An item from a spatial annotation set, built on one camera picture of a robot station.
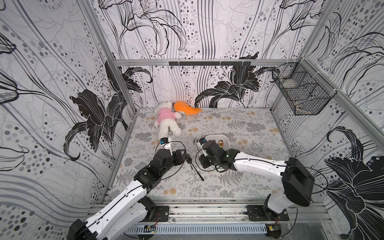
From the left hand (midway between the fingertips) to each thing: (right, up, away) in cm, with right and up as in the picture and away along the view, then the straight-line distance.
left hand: (185, 154), depth 78 cm
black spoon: (+2, -6, +13) cm, 15 cm away
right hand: (+9, -3, +6) cm, 11 cm away
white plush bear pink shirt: (-15, +19, +23) cm, 33 cm away
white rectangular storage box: (+20, +7, +21) cm, 30 cm away
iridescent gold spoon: (+23, +3, +20) cm, 30 cm away
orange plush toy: (-3, +30, +33) cm, 45 cm away
